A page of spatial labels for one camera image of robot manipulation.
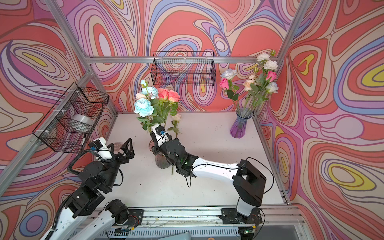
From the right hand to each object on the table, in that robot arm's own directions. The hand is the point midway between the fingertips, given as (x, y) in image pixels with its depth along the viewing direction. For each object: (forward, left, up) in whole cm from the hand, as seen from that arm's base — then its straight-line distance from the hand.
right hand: (152, 136), depth 71 cm
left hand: (-5, +10, +4) cm, 12 cm away
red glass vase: (+2, +2, -30) cm, 30 cm away
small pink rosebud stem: (+34, -7, -24) cm, 42 cm away
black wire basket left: (+5, +39, +5) cm, 40 cm away
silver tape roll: (+9, +35, +4) cm, 36 cm away
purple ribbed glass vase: (+20, -51, -22) cm, 59 cm away
